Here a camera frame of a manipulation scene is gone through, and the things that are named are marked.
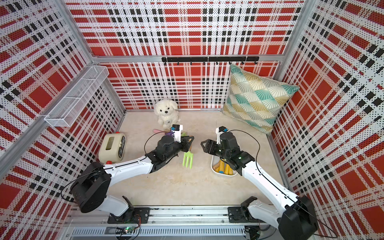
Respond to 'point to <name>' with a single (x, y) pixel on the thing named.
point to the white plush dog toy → (166, 110)
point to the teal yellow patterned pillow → (254, 102)
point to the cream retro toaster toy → (113, 149)
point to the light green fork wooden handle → (188, 155)
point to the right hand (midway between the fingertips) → (207, 144)
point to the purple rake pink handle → (166, 131)
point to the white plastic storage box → (215, 160)
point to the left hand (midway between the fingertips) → (194, 136)
